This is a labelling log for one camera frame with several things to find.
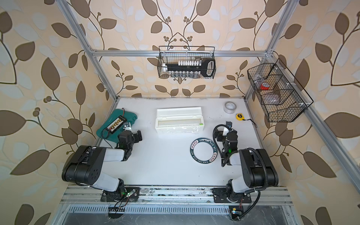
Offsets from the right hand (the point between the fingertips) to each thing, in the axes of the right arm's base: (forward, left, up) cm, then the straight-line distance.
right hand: (223, 128), depth 92 cm
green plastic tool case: (+15, +68, -2) cm, 70 cm away
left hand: (+1, +64, -1) cm, 64 cm away
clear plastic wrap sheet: (+1, +30, -1) cm, 30 cm away
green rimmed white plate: (-12, +14, -7) cm, 20 cm away
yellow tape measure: (+13, -16, -6) cm, 22 cm away
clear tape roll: (+24, -11, -7) cm, 27 cm away
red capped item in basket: (+12, -22, +25) cm, 35 cm away
